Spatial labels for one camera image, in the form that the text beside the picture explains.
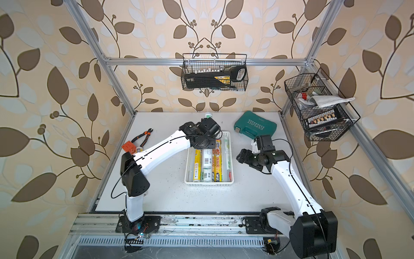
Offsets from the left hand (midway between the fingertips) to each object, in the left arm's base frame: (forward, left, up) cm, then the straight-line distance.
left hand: (213, 144), depth 80 cm
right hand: (-5, -16, -6) cm, 17 cm away
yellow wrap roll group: (-3, -3, -16) cm, 17 cm away
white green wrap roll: (-11, -9, -15) cm, 21 cm away
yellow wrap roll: (-5, +9, -12) cm, 16 cm away
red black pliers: (+16, +45, -19) cm, 51 cm away
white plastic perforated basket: (-12, +13, -16) cm, 23 cm away
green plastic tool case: (+27, -26, -14) cm, 40 cm away
